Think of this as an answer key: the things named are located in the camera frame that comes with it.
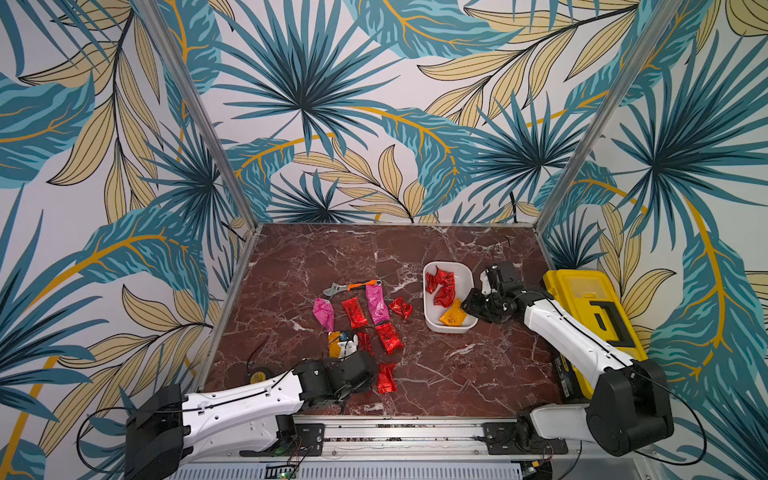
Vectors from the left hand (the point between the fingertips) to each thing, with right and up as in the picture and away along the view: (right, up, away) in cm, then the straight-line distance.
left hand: (365, 379), depth 79 cm
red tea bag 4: (+26, +24, +22) cm, 41 cm away
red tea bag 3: (+25, +20, +19) cm, 37 cm away
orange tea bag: (+27, +14, +14) cm, 33 cm away
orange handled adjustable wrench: (-10, +22, +22) cm, 32 cm away
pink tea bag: (+3, +16, +14) cm, 21 cm away
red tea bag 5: (+20, +24, +21) cm, 38 cm away
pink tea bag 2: (-13, +15, +13) cm, 24 cm away
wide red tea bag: (+6, +8, +10) cm, 14 cm away
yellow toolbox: (+61, +20, +2) cm, 64 cm away
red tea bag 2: (+10, +16, +16) cm, 25 cm away
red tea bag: (+6, -1, +1) cm, 6 cm away
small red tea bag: (-4, +14, +16) cm, 22 cm away
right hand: (+28, +18, +7) cm, 35 cm away
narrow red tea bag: (0, +8, +7) cm, 10 cm away
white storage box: (+32, +22, +22) cm, 45 cm away
